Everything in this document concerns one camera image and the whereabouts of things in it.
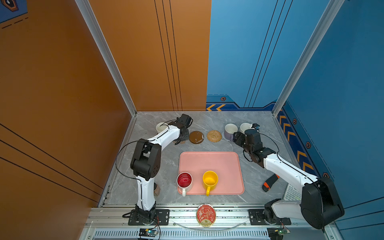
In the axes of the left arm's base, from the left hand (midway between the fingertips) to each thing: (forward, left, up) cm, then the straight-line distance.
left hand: (182, 135), depth 98 cm
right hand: (-6, -33, +9) cm, 35 cm away
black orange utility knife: (-29, -51, -4) cm, 59 cm away
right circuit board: (-52, -48, -8) cm, 71 cm away
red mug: (-31, -4, +1) cm, 32 cm away
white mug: (+5, -41, +3) cm, 42 cm away
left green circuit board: (-52, +13, -8) cm, 54 cm away
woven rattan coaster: (+4, -22, -6) cm, 23 cm away
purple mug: (+6, -33, 0) cm, 33 cm away
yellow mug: (-28, -18, -5) cm, 33 cm away
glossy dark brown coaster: (+3, -10, -6) cm, 11 cm away
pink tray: (-17, -29, -7) cm, 34 cm away
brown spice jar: (-35, +10, -2) cm, 36 cm away
